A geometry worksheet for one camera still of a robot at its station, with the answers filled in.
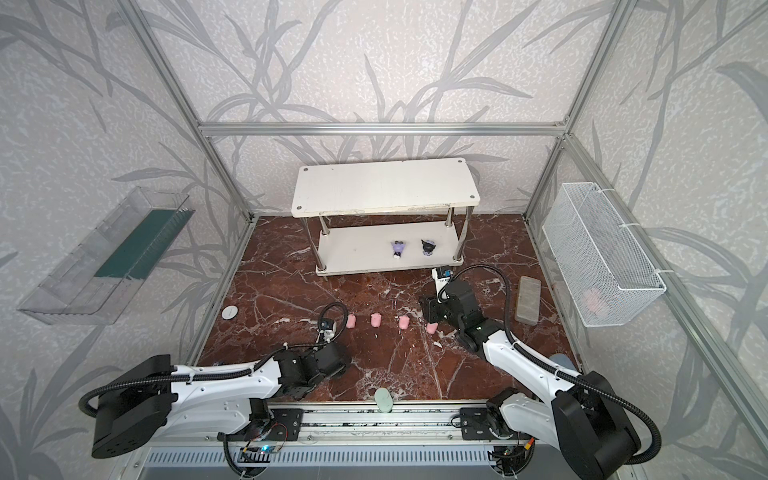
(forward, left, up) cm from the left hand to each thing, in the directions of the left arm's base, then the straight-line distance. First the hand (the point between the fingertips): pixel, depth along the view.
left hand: (340, 357), depth 85 cm
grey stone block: (+16, -58, +4) cm, 60 cm away
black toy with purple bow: (+33, -26, +11) cm, 43 cm away
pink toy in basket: (+6, -65, +22) cm, 69 cm away
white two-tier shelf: (+57, -11, 0) cm, 58 cm away
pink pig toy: (+8, -27, +2) cm, 28 cm away
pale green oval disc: (-11, -13, +2) cm, 17 cm away
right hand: (+14, -24, +12) cm, 30 cm away
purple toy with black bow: (+33, -16, +9) cm, 38 cm away
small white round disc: (+14, +37, 0) cm, 40 cm away
